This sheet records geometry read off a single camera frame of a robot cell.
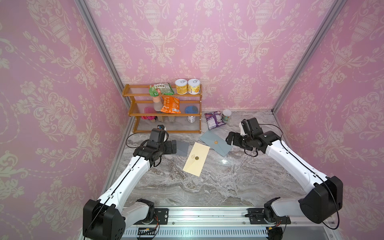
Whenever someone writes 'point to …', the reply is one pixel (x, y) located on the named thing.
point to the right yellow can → (193, 86)
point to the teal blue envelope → (216, 143)
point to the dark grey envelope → (182, 148)
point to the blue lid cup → (191, 109)
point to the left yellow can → (181, 86)
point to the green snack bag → (164, 88)
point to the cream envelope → (195, 161)
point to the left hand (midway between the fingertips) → (169, 145)
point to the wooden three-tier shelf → (175, 123)
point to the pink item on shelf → (149, 110)
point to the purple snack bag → (214, 119)
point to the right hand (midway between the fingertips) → (233, 140)
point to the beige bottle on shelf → (158, 103)
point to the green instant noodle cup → (226, 114)
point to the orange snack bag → (171, 105)
